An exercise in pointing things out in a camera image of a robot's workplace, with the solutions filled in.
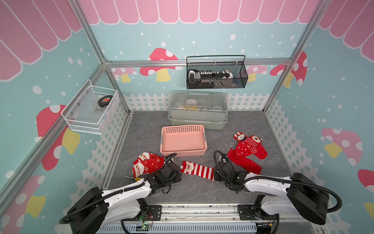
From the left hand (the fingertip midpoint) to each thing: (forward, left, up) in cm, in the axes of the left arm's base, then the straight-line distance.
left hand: (180, 176), depth 85 cm
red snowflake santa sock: (+7, +21, +1) cm, 22 cm away
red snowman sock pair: (+20, -43, +1) cm, 47 cm away
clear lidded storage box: (+42, -11, +15) cm, 46 cm away
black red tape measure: (+28, +41, +32) cm, 59 cm away
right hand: (+3, -20, -1) cm, 21 cm away
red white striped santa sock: (+6, -6, -1) cm, 8 cm away
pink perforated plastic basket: (+26, -1, -2) cm, 26 cm away
